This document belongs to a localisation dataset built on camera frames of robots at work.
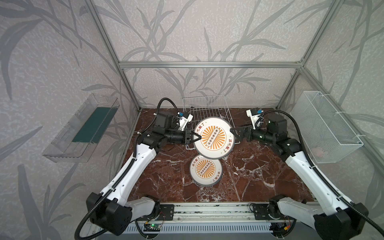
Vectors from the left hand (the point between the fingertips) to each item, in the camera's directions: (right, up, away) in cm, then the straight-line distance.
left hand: (201, 134), depth 68 cm
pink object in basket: (+58, -10, +5) cm, 59 cm away
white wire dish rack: (+1, +17, +52) cm, 55 cm away
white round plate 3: (+7, -3, +2) cm, 8 cm away
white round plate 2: (+2, -24, +19) cm, 31 cm away
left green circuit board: (-23, -46, +4) cm, 52 cm away
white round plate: (+2, -24, +19) cm, 30 cm away
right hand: (+17, +5, +5) cm, 19 cm away
